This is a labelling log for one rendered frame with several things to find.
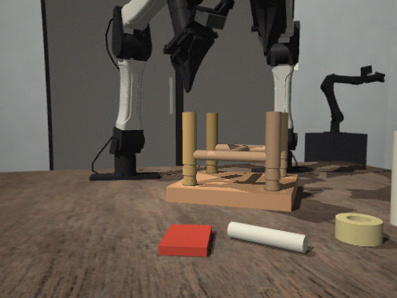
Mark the off-white cylinder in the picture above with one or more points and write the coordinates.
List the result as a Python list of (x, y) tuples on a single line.
[(272, 237)]

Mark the white glue bottle with red cap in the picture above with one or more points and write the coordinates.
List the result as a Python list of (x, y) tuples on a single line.
[(393, 213)]

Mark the red flat block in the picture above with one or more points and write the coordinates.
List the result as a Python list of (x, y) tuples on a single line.
[(186, 240)]

